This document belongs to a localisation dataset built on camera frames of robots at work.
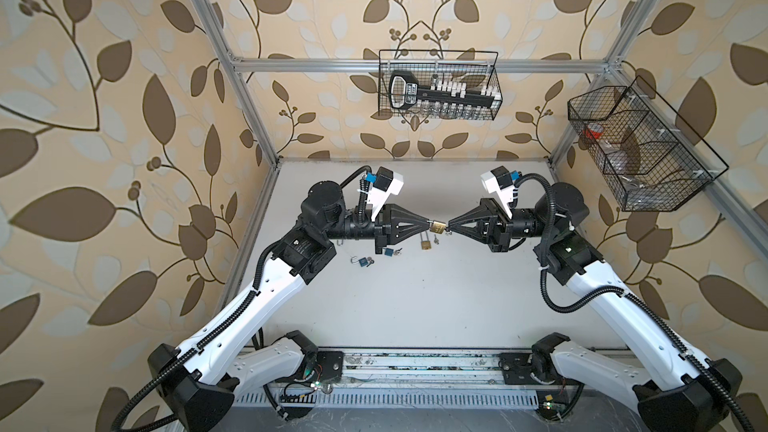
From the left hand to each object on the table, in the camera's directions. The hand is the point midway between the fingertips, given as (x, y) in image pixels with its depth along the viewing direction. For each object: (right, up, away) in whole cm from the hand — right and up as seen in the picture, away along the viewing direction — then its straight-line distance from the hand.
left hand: (429, 228), depth 54 cm
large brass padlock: (+4, -11, +43) cm, 44 cm away
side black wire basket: (+57, +14, +19) cm, 61 cm away
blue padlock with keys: (-16, -16, +40) cm, 46 cm away
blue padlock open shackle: (-8, -13, +42) cm, 45 cm away
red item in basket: (+52, +25, +33) cm, 67 cm away
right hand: (+5, -1, +2) cm, 5 cm away
